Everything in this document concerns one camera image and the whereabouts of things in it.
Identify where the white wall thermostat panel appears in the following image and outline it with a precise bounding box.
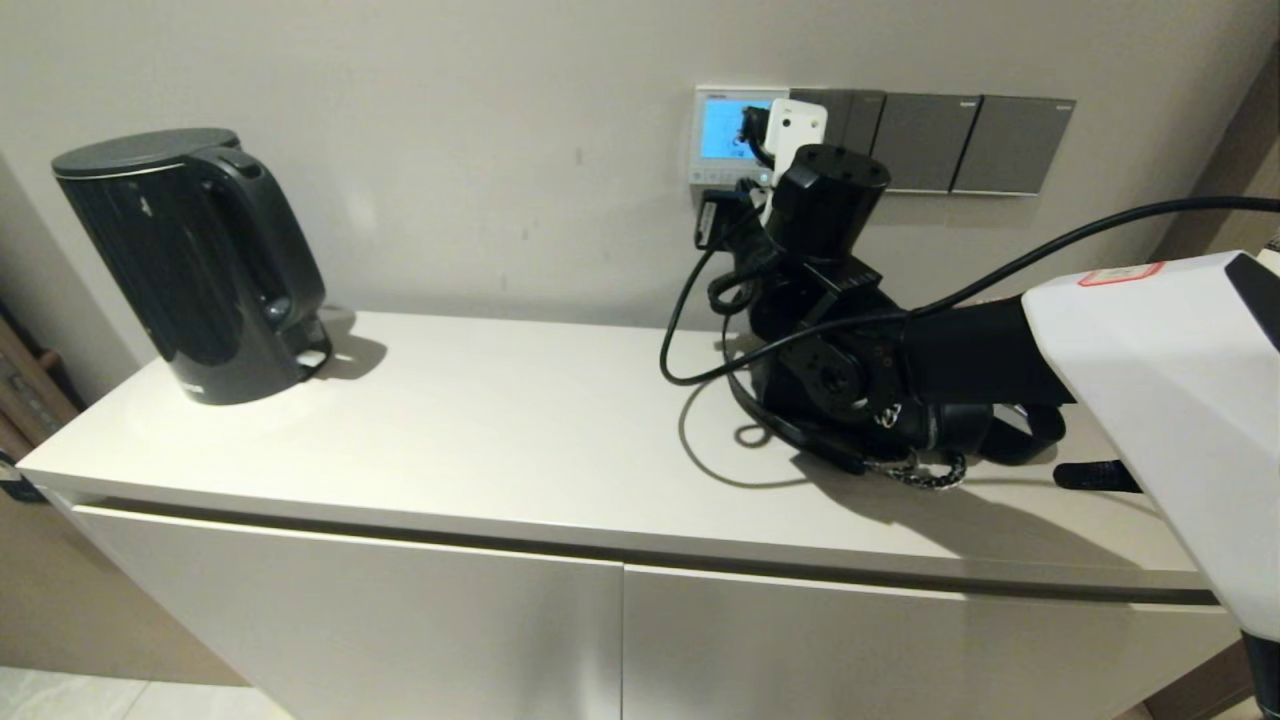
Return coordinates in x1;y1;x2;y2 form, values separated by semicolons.
690;84;791;188

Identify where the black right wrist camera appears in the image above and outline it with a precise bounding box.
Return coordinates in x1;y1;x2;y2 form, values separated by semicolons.
695;190;751;251

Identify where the grey single wall switch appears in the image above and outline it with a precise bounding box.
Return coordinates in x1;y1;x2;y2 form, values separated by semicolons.
950;95;1077;197
872;92;983;194

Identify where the black leather handbag with chain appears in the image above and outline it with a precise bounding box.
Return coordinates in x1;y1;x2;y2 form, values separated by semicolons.
725;335;1067;493

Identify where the white cabinet door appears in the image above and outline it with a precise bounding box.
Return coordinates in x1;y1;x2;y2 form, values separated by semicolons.
72;505;624;720
621;563;1246;720

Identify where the brown wooden furniture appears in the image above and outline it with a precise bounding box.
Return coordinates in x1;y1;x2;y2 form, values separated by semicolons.
0;300;83;456

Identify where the white sideboard cabinet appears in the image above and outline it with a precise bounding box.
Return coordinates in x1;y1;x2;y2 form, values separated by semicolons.
18;312;1251;720

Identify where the black electric kettle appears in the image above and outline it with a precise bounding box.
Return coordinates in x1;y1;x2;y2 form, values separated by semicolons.
52;127;331;407

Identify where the grey triple rocker wall switch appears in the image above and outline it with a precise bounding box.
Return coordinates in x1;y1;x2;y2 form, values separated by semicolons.
790;88;889;191

